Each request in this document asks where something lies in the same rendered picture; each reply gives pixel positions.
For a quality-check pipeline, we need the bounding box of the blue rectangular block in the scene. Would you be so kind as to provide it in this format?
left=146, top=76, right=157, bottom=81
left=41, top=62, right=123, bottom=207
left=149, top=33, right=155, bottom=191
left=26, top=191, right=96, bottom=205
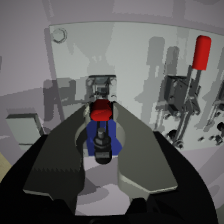
left=86, top=118, right=122, bottom=156

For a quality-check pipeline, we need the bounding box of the red-handled toggle clamp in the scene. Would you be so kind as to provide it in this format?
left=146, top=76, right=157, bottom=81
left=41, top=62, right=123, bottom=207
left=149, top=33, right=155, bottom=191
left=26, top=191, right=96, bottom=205
left=88, top=75, right=117, bottom=165

